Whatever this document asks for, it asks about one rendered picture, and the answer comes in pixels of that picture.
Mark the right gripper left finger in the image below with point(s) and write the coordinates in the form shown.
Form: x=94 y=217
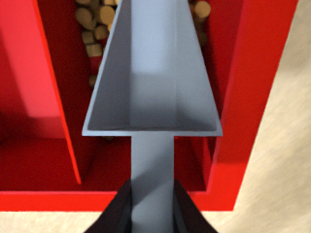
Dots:
x=116 y=217

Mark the red box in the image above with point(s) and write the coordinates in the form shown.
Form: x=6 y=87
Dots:
x=245 y=43

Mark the grey scoop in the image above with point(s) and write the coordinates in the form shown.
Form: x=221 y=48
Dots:
x=152 y=85

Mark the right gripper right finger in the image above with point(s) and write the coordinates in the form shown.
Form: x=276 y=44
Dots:
x=187 y=218

